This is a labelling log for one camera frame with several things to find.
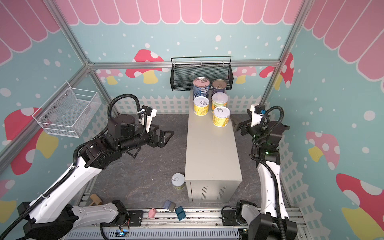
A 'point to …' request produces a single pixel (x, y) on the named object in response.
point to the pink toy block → (151, 213)
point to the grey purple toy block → (169, 205)
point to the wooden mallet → (96, 200)
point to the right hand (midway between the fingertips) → (239, 113)
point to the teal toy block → (180, 213)
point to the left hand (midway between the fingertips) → (165, 133)
